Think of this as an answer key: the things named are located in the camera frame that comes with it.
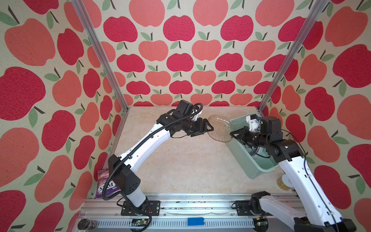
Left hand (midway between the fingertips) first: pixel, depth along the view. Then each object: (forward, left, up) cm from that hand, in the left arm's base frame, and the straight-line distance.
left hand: (211, 134), depth 69 cm
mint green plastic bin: (-10, -22, -12) cm, 27 cm away
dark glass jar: (-34, +56, -21) cm, 69 cm away
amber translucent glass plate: (+4, -6, 0) cm, 8 cm away
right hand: (0, -10, -1) cm, 10 cm away
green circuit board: (-32, +36, -32) cm, 58 cm away
